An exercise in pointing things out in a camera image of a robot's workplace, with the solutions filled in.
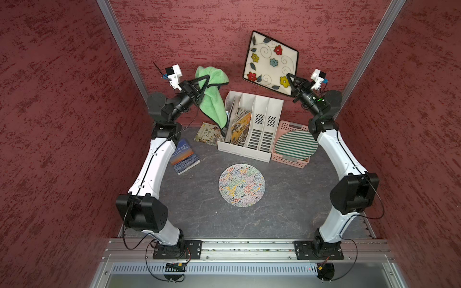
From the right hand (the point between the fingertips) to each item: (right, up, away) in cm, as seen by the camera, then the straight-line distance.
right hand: (283, 77), depth 66 cm
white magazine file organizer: (-7, -12, +51) cm, 52 cm away
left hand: (-27, -4, -8) cm, 28 cm away
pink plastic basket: (+14, -15, +51) cm, 55 cm away
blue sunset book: (-49, -34, +37) cm, 70 cm away
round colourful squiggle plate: (-15, -48, +26) cm, 56 cm away
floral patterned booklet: (-37, -19, +51) cm, 65 cm away
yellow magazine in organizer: (-16, -17, +33) cm, 40 cm away
